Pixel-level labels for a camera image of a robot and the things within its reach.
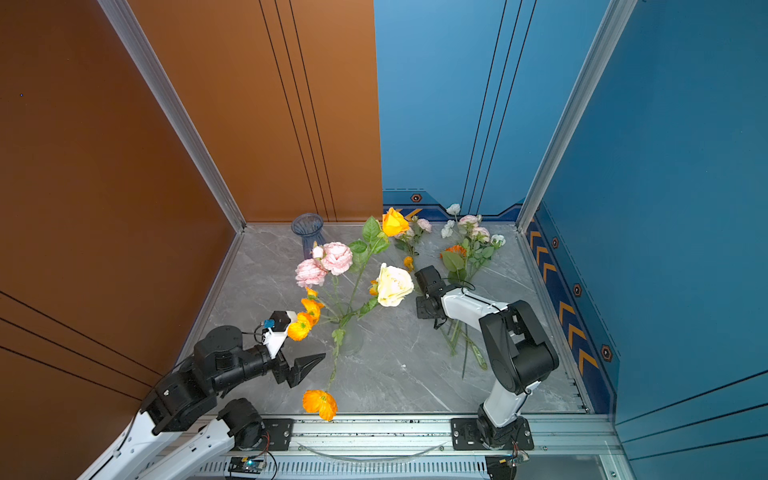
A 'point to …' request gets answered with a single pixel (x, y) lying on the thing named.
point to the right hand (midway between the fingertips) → (426, 308)
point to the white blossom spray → (448, 227)
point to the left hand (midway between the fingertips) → (314, 337)
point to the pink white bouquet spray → (471, 242)
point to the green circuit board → (245, 465)
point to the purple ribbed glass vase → (309, 226)
